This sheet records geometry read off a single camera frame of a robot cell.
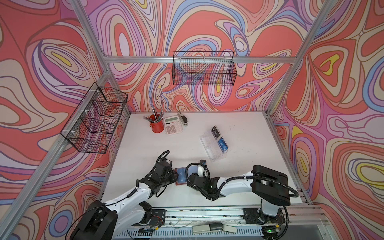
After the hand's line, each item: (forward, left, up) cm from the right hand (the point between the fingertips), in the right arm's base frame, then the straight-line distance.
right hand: (195, 178), depth 87 cm
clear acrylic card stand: (+18, -11, +4) cm, 22 cm away
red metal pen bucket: (+35, +26, +6) cm, 44 cm away
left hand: (+2, +9, +2) cm, 9 cm away
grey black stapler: (+44, +8, +5) cm, 45 cm away
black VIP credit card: (+26, -14, +10) cm, 31 cm away
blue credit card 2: (+16, -17, +9) cm, 26 cm away
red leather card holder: (-3, +11, +1) cm, 12 cm away
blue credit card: (+1, +8, +1) cm, 8 cm away
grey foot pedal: (-25, -8, +6) cm, 27 cm away
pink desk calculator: (+38, +16, +4) cm, 41 cm away
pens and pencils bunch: (+40, +27, +11) cm, 49 cm away
